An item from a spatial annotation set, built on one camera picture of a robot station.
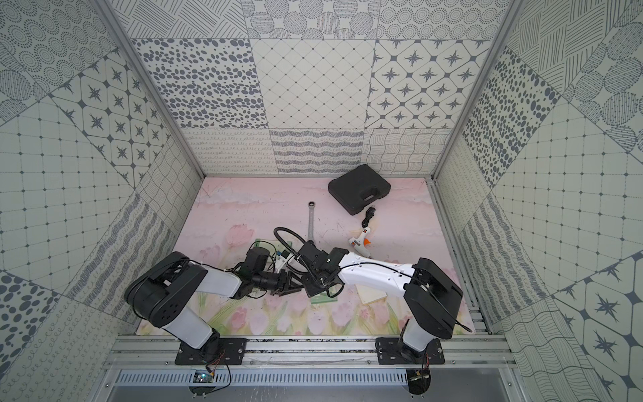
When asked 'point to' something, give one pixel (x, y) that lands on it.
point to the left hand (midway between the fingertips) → (307, 293)
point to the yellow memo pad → (369, 296)
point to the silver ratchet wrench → (311, 207)
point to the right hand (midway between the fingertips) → (315, 288)
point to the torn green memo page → (322, 298)
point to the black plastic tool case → (357, 188)
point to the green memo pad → (272, 245)
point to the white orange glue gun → (360, 242)
